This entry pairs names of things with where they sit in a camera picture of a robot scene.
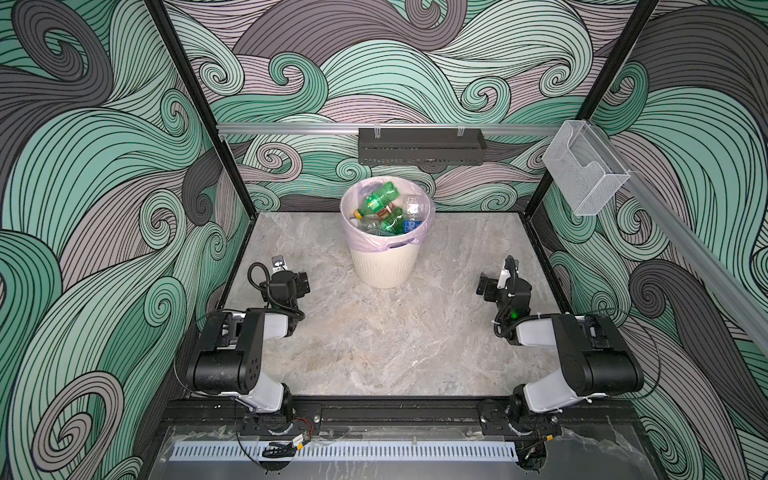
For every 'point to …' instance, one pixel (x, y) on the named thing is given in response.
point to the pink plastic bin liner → (354, 197)
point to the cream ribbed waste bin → (390, 268)
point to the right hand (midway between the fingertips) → (499, 275)
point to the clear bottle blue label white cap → (412, 213)
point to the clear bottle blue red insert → (370, 223)
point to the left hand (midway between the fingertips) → (284, 273)
